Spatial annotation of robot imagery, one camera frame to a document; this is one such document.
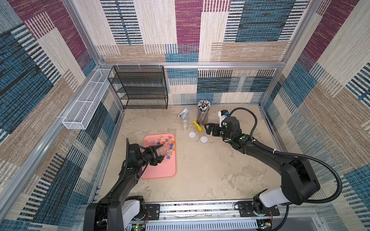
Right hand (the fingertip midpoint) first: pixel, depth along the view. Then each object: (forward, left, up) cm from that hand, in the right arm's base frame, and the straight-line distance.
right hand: (212, 127), depth 88 cm
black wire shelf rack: (+37, +51, +2) cm, 63 cm away
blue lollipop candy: (-1, +35, -15) cm, 38 cm away
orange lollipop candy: (-1, +31, -15) cm, 35 cm away
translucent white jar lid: (+5, +12, -15) cm, 20 cm away
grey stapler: (+24, +17, -12) cm, 32 cm away
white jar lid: (+1, +4, -15) cm, 16 cm away
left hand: (-12, +28, -1) cm, 30 cm away
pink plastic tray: (-18, +28, -17) cm, 38 cm away
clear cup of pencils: (+14, +5, +3) cm, 15 cm away
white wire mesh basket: (+8, +84, +3) cm, 84 cm away
